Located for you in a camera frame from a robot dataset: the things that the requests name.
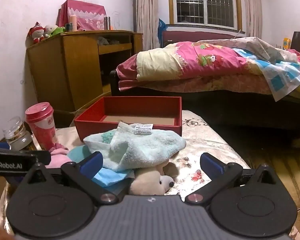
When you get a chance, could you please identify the pink cylinder bottle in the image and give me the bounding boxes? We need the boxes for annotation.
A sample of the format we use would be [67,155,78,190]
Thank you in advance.
[69,15,78,32]

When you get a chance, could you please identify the barred window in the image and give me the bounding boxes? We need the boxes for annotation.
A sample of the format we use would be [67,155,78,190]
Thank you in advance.
[167,0,242,30]

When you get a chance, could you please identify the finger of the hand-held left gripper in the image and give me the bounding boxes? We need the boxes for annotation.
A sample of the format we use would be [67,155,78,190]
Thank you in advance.
[0,142,52,166]

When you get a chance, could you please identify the grey clothes on shelf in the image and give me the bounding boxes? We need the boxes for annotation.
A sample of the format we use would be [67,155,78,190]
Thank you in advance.
[97,36,119,46]

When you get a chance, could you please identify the white labelled plastic packet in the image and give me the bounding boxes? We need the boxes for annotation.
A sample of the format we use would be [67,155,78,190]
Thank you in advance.
[117,121,154,136]

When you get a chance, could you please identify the bed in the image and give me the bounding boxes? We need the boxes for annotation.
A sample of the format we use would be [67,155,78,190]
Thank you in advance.
[109,29,300,140]

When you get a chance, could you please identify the wooden desk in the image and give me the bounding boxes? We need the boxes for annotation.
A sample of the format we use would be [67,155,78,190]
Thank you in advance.
[26,29,143,112]

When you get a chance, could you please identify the pink lace-trimmed cover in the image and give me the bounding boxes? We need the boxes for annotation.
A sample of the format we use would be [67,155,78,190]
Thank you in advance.
[56,0,108,32]

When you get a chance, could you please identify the blue bag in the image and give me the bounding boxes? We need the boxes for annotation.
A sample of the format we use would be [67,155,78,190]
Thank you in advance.
[158,18,168,42]

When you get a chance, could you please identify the floral tablecloth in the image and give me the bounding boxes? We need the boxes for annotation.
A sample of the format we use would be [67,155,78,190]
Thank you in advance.
[0,109,251,240]

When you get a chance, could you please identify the clear glass jar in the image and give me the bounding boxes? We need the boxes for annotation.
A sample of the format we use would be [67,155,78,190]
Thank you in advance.
[2,116,33,152]

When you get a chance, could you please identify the white teddy bear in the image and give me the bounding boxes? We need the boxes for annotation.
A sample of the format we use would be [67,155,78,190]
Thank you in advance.
[128,161,178,196]

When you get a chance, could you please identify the pink lidded cup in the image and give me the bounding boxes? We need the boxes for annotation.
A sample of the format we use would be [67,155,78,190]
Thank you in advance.
[24,102,57,151]

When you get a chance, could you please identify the red box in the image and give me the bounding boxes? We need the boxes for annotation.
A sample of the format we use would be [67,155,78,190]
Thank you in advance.
[74,96,183,141]

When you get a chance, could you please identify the light green towel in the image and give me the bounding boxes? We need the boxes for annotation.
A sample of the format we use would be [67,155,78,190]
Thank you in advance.
[83,128,187,172]

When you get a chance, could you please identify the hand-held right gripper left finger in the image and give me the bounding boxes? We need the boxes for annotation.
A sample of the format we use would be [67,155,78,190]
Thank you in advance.
[20,151,119,204]

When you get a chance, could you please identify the white cable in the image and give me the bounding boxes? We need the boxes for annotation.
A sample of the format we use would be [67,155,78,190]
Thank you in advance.
[214,29,243,46]

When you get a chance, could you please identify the pink teal plush toy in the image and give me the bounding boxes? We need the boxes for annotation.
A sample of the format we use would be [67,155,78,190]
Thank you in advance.
[44,142,73,169]

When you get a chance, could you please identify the pale patterned curtain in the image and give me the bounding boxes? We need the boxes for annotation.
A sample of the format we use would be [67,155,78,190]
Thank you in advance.
[242,0,263,40]
[134,0,161,52]

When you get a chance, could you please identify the light blue cloth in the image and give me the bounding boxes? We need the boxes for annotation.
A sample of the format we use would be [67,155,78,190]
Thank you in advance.
[91,166,135,187]

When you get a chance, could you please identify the white and green plush toy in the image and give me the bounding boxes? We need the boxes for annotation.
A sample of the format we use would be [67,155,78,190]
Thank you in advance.
[44,24,66,38]

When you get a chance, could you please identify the red plush doll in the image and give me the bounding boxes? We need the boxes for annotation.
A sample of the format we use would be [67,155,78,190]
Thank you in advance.
[27,22,46,45]

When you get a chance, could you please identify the pink cartoon quilt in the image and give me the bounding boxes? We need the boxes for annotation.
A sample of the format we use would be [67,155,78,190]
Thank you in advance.
[116,37,300,95]

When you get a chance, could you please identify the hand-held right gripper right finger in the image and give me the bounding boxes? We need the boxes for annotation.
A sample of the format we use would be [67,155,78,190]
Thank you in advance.
[184,152,282,204]

